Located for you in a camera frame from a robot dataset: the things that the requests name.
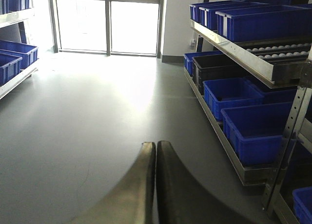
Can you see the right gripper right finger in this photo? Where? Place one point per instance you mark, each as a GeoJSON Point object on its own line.
{"type": "Point", "coordinates": [175, 190]}

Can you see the steel rack with black bin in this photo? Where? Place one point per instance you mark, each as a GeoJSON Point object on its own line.
{"type": "Point", "coordinates": [243, 56]}

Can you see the glass double door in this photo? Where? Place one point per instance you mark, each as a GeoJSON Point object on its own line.
{"type": "Point", "coordinates": [108, 26]}

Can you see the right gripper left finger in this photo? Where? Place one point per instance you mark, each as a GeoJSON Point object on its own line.
{"type": "Point", "coordinates": [136, 190]}

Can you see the steel rack on castors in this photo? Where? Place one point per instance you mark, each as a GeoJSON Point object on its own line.
{"type": "Point", "coordinates": [17, 80]}

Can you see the black plastic bin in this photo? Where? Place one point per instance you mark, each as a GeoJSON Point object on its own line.
{"type": "Point", "coordinates": [214, 73]}

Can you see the steel rack with perforated posts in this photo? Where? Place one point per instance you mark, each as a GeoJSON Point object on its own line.
{"type": "Point", "coordinates": [292, 117]}

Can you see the white wall socket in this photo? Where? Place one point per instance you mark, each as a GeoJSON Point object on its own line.
{"type": "Point", "coordinates": [192, 42]}

